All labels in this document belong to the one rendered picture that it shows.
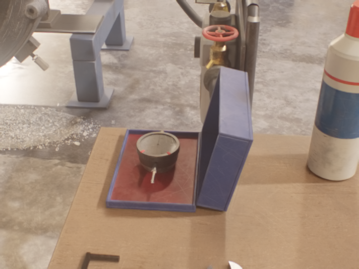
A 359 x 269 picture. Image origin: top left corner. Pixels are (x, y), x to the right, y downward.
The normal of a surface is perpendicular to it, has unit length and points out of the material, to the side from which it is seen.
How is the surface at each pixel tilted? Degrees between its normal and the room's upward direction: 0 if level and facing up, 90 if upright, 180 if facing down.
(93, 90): 90
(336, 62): 90
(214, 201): 90
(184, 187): 0
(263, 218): 0
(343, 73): 90
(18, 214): 0
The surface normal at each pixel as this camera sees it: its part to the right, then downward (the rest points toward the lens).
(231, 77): 0.21, -0.80
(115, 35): -0.07, 0.56
